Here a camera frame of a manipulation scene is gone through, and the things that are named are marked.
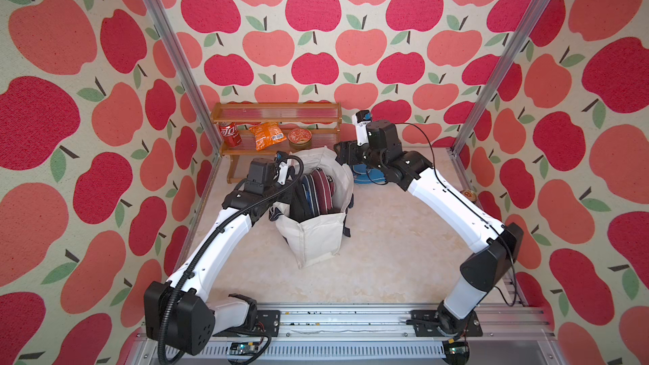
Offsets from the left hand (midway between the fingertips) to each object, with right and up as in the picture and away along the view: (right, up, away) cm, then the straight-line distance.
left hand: (295, 187), depth 80 cm
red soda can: (-27, +19, +16) cm, 37 cm away
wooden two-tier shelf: (+9, +28, +32) cm, 43 cm away
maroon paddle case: (+10, -1, +4) cm, 11 cm away
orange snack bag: (-14, +20, +21) cm, 32 cm away
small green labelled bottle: (+63, -4, +11) cm, 64 cm away
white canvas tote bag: (+7, -15, -4) cm, 18 cm away
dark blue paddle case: (+4, -3, +4) cm, 6 cm away
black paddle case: (+1, -7, +2) cm, 7 cm away
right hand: (+16, +12, -4) cm, 21 cm away
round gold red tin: (0, +18, +19) cm, 26 cm away
